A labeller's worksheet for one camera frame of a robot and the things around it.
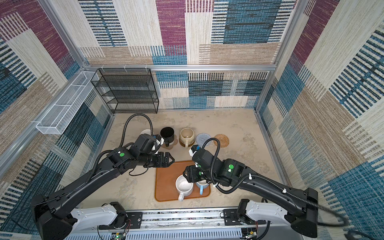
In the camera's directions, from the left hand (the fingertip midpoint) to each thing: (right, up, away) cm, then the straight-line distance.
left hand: (169, 159), depth 73 cm
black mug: (-4, +11, +20) cm, 23 cm away
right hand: (+10, -7, -5) cm, 13 cm away
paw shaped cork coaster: (0, +5, +28) cm, 29 cm away
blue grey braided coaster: (+17, +7, +29) cm, 35 cm away
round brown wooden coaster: (+3, +6, +24) cm, 25 cm away
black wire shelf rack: (-37, +41, +38) cm, 67 cm away
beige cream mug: (+7, +9, +28) cm, 30 cm away
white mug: (+7, -18, +9) cm, 21 cm away
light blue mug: (+16, -13, +1) cm, 20 cm away
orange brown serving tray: (-4, -19, +11) cm, 22 cm away
